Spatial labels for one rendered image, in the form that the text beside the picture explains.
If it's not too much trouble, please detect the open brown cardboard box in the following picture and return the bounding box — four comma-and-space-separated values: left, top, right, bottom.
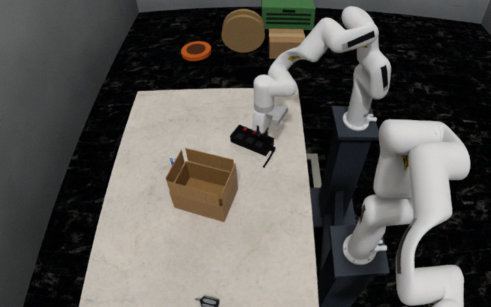
166, 148, 238, 222

